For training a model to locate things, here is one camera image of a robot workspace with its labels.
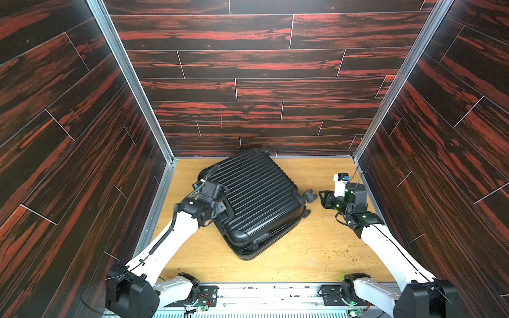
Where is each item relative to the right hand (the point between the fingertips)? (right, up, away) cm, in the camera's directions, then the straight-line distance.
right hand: (328, 191), depth 85 cm
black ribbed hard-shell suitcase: (-29, -3, -7) cm, 30 cm away
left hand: (-46, -6, -2) cm, 47 cm away
